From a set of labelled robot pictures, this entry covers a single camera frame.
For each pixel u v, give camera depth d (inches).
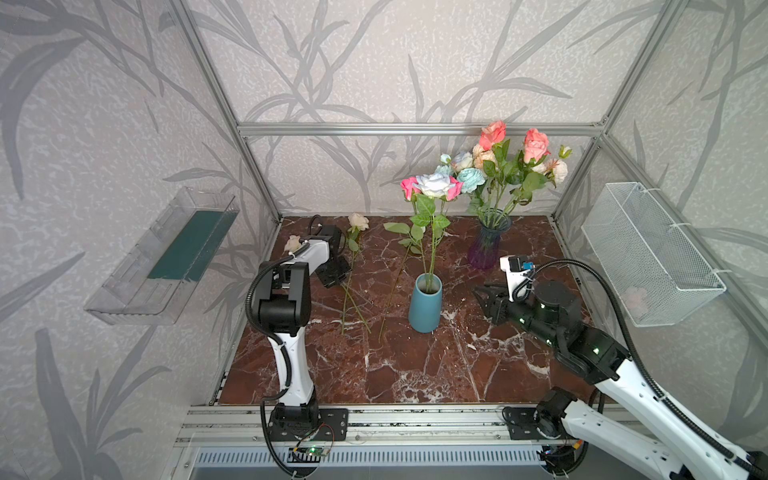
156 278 25.2
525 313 22.7
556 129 36.9
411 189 26.9
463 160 32.4
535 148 29.5
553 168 31.8
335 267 34.2
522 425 29.0
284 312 21.7
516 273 22.8
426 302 30.8
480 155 33.6
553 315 19.2
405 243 29.2
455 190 26.7
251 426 29.6
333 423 29.1
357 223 44.9
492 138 31.6
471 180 30.9
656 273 25.0
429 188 24.9
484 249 39.3
